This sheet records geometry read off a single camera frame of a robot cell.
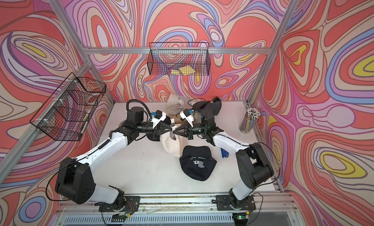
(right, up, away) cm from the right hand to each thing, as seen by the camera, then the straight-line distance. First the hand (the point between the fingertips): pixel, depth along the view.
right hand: (175, 135), depth 75 cm
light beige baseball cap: (-3, +20, +42) cm, 47 cm away
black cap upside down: (+12, -18, +13) cm, 25 cm away
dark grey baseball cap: (+27, +18, +30) cm, 45 cm away
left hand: (-1, +4, -1) cm, 4 cm away
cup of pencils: (+46, +8, +16) cm, 49 cm away
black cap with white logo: (-12, 0, -2) cm, 12 cm away
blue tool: (+29, -13, +14) cm, 35 cm away
